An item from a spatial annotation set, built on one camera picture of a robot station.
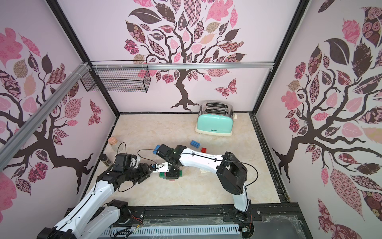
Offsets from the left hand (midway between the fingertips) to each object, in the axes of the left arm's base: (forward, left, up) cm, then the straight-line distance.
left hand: (154, 175), depth 80 cm
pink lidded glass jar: (+20, +28, +2) cm, 34 cm away
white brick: (+4, -27, -6) cm, 28 cm away
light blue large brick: (+24, -23, -6) cm, 34 cm away
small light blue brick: (+20, +4, -6) cm, 21 cm away
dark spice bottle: (+10, +31, +2) cm, 32 cm away
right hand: (+3, -9, 0) cm, 9 cm away
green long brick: (0, -4, 0) cm, 4 cm away
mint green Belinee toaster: (+34, -37, +8) cm, 51 cm away
